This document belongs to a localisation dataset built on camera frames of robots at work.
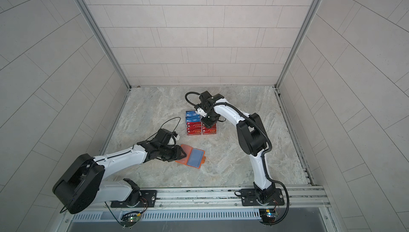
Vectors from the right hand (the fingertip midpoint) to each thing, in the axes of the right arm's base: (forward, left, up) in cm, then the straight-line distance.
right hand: (207, 124), depth 93 cm
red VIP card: (-3, -3, +2) cm, 5 cm away
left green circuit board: (-42, +35, -2) cm, 55 cm away
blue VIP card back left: (+5, +9, +6) cm, 11 cm away
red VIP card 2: (-3, +8, -1) cm, 9 cm away
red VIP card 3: (-4, -1, -2) cm, 4 cm away
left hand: (-17, +11, -2) cm, 20 cm away
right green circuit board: (-44, -24, -6) cm, 51 cm away
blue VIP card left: (+2, +8, +3) cm, 9 cm away
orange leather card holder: (-18, +8, -3) cm, 20 cm away
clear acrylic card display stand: (-1, +7, 0) cm, 7 cm away
